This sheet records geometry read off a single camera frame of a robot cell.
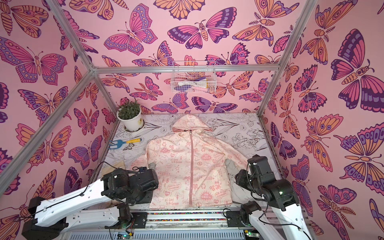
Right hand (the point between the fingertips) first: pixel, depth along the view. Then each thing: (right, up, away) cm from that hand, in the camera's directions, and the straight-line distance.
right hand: (238, 176), depth 68 cm
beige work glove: (-72, -3, +23) cm, 76 cm away
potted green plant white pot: (-63, +32, +31) cm, 78 cm away
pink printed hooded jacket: (-23, +2, +26) cm, 35 cm away
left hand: (-39, -10, -1) cm, 40 cm away
